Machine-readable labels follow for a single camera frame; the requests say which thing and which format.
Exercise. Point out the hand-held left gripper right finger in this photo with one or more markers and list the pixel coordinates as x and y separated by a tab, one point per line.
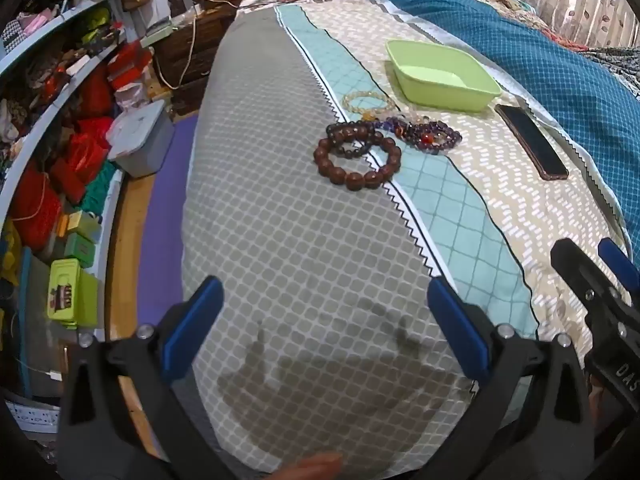
457	327

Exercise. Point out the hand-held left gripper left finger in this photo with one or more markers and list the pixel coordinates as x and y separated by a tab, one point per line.
192	327

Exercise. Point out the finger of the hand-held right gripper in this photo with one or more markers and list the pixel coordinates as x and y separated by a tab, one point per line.
616	261
572	270

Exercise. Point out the light green plastic tray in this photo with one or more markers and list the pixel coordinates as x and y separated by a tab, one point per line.
442	75

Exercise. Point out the person's left hand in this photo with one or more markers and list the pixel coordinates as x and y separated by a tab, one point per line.
312	466

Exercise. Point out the purple mat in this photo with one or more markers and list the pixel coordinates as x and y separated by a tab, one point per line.
165	240

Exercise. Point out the green tin box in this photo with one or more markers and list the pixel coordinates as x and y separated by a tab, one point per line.
70	295

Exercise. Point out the black smartphone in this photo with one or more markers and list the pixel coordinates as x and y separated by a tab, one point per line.
531	141

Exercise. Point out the small green box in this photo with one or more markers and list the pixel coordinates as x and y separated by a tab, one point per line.
80	247

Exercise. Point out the grey plastic storage box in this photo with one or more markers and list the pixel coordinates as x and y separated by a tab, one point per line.
142	137

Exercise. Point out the teal checked blanket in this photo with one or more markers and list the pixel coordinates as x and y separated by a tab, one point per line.
540	55

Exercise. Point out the cluttered white shelf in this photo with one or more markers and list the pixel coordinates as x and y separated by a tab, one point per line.
55	125

